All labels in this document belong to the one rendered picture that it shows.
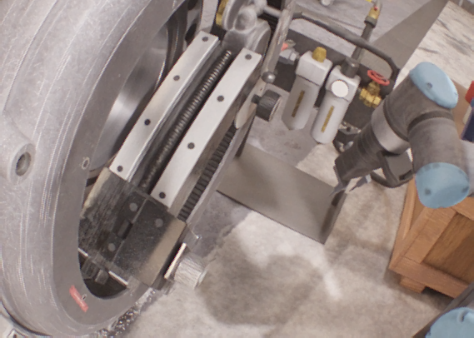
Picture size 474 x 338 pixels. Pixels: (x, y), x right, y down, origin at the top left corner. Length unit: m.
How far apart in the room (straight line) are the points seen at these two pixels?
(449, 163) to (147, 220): 0.40
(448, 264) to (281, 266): 0.55
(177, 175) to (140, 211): 0.10
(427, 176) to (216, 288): 0.75
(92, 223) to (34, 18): 0.38
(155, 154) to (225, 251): 0.71
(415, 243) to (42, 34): 1.25
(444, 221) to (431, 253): 0.14
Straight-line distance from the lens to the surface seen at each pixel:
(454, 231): 1.43
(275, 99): 0.83
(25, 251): 0.41
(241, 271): 1.34
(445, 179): 0.66
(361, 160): 0.86
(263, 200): 1.57
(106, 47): 0.36
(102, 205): 0.66
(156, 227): 0.57
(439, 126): 0.70
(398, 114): 0.76
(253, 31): 0.76
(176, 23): 0.78
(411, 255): 1.46
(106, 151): 0.80
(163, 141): 0.69
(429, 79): 0.72
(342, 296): 1.40
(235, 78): 0.71
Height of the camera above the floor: 0.97
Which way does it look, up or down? 33 degrees down
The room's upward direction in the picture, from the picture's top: 21 degrees clockwise
